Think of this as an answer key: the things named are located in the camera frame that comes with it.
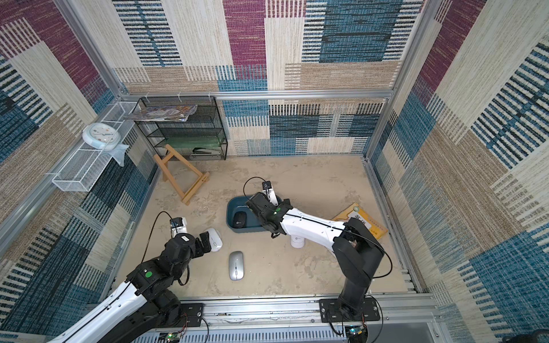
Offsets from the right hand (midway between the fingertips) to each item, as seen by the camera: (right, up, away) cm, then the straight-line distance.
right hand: (272, 204), depth 88 cm
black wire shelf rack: (-41, +37, +20) cm, 58 cm away
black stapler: (-35, +25, +21) cm, 48 cm away
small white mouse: (-23, -14, +1) cm, 27 cm away
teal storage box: (-16, -1, +11) cm, 19 cm away
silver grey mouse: (-13, -23, -6) cm, 27 cm away
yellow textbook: (+39, -4, +11) cm, 41 cm away
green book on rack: (-40, +29, +23) cm, 55 cm away
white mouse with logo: (+10, -16, +1) cm, 19 cm away
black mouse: (-15, -8, +8) cm, 18 cm away
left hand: (-27, -11, -8) cm, 30 cm away
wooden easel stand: (-38, +4, +14) cm, 40 cm away
